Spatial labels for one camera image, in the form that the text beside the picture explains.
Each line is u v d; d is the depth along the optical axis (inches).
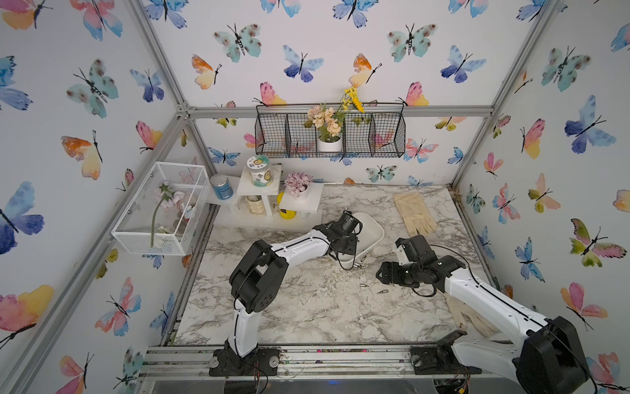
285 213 40.3
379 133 38.8
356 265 37.0
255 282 19.7
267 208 40.8
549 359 15.4
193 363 29.7
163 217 28.5
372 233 40.2
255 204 40.9
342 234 28.5
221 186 35.5
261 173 33.3
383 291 34.8
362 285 35.1
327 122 31.8
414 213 42.7
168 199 29.5
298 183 34.1
